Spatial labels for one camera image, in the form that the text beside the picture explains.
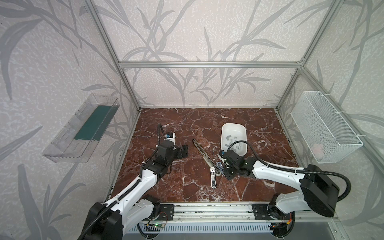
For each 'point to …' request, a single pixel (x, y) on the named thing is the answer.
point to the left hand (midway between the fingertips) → (182, 141)
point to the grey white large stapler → (207, 159)
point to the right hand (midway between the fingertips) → (224, 166)
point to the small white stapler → (213, 177)
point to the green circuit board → (155, 225)
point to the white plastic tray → (231, 133)
